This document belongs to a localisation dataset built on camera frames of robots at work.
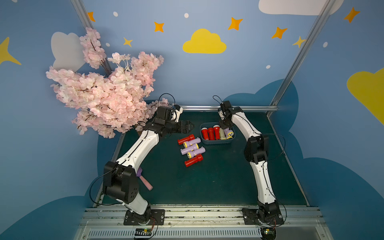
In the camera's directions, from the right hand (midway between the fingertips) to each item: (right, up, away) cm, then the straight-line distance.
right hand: (228, 123), depth 106 cm
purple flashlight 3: (-27, -20, -12) cm, 36 cm away
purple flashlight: (-29, -14, -7) cm, 33 cm away
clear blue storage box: (-13, -1, +2) cm, 13 cm away
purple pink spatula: (-58, -30, -19) cm, 68 cm away
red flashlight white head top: (-17, -7, +2) cm, 18 cm away
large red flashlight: (-12, -6, +2) cm, 14 cm away
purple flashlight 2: (-31, -18, -9) cm, 37 cm away
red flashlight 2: (-21, -22, -12) cm, 33 cm away
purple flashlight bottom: (-1, -7, -7) cm, 10 cm away
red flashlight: (-27, -10, -2) cm, 29 cm away
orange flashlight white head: (-8, -6, 0) cm, 10 cm away
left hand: (-28, -1, -22) cm, 36 cm away
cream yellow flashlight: (-4, -9, -1) cm, 10 cm away
